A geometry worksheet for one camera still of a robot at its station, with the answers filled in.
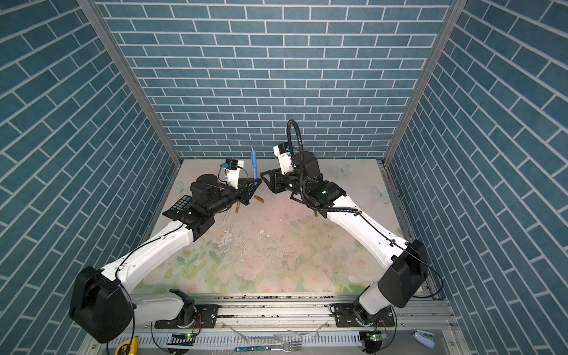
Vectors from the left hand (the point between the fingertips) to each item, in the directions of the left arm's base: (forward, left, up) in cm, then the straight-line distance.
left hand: (261, 181), depth 74 cm
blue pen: (+1, +2, +4) cm, 4 cm away
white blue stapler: (-43, -53, -27) cm, 73 cm away
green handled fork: (-44, -10, -28) cm, 53 cm away
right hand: (+1, -1, +5) cm, 5 cm away
